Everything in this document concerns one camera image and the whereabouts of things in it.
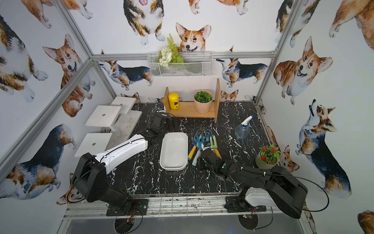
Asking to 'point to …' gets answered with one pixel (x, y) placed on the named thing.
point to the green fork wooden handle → (214, 146)
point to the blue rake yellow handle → (207, 136)
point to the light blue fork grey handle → (197, 140)
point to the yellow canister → (174, 100)
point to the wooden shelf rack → (187, 109)
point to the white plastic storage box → (174, 151)
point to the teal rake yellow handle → (194, 148)
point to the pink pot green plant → (203, 99)
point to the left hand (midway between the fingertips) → (168, 115)
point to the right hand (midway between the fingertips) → (201, 155)
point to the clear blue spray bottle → (242, 131)
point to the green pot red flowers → (267, 157)
